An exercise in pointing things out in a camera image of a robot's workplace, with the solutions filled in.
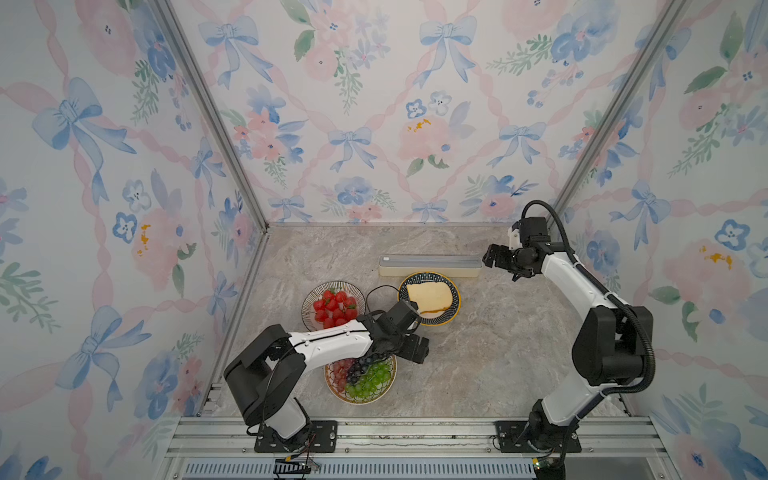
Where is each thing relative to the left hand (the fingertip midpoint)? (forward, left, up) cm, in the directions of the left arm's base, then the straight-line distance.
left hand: (417, 347), depth 85 cm
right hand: (+24, -26, +10) cm, 37 cm away
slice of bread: (+17, -5, 0) cm, 17 cm away
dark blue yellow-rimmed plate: (+11, -7, -4) cm, 14 cm away
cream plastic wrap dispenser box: (+32, +4, -3) cm, 32 cm away
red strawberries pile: (+12, +25, 0) cm, 28 cm away
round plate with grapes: (-13, +12, -2) cm, 18 cm away
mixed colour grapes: (-8, +16, -1) cm, 18 cm away
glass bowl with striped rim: (+18, +32, -1) cm, 37 cm away
